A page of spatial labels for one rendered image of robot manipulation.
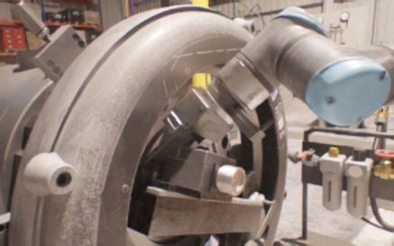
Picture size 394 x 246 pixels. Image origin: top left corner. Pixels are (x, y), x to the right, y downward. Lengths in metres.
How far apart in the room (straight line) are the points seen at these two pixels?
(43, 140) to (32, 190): 0.06
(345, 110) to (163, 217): 0.30
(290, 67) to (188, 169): 0.22
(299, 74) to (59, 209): 0.36
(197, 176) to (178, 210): 0.08
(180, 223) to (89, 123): 0.23
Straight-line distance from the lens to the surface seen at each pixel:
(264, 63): 0.50
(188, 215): 0.55
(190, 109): 0.49
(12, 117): 0.81
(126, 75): 0.45
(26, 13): 0.52
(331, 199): 1.45
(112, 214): 0.46
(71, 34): 0.55
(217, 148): 0.85
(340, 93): 0.42
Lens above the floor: 0.87
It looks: 11 degrees down
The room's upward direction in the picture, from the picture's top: 3 degrees counter-clockwise
